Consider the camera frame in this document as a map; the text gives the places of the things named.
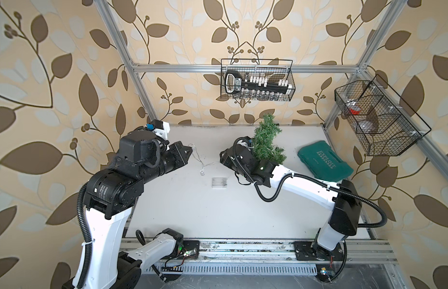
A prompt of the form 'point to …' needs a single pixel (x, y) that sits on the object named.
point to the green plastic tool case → (325, 162)
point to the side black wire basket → (385, 124)
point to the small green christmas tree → (264, 142)
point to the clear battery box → (219, 182)
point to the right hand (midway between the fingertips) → (222, 156)
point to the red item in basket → (354, 112)
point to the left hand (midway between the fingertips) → (191, 147)
